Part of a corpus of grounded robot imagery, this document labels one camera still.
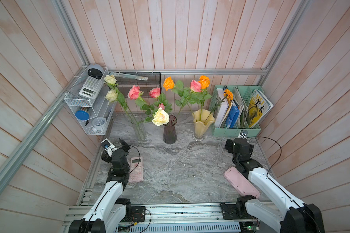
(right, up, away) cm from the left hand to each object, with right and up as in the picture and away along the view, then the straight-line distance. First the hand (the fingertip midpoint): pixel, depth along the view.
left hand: (115, 144), depth 81 cm
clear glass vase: (+11, +12, +11) cm, 20 cm away
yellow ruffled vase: (+54, +14, +14) cm, 57 cm away
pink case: (+72, -23, -2) cm, 76 cm away
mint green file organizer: (+86, +32, +26) cm, 95 cm away
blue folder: (+73, +16, +14) cm, 76 cm away
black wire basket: (-2, +40, +23) cm, 46 cm away
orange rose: (+51, +27, +2) cm, 58 cm away
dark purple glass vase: (+31, +2, +26) cm, 40 cm away
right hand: (+72, +2, +3) cm, 72 cm away
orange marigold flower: (+65, +30, +3) cm, 72 cm away
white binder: (+63, +23, +7) cm, 68 cm away
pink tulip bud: (+27, +22, +1) cm, 34 cm away
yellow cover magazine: (+93, +24, +16) cm, 97 cm away
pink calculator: (+11, -18, +5) cm, 22 cm away
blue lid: (-16, +16, -4) cm, 23 cm away
